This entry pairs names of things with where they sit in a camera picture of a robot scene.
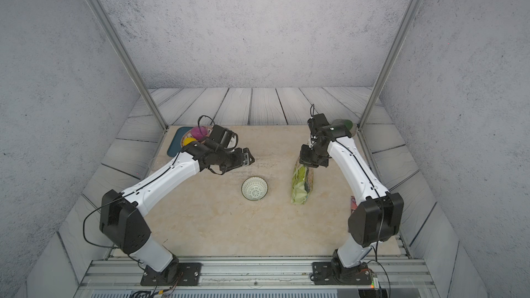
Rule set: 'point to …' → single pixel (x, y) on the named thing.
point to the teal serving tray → (175, 147)
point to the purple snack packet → (353, 205)
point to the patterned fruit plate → (188, 134)
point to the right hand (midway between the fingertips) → (304, 162)
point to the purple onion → (199, 132)
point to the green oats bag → (301, 183)
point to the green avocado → (348, 124)
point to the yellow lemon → (188, 140)
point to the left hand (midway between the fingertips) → (251, 162)
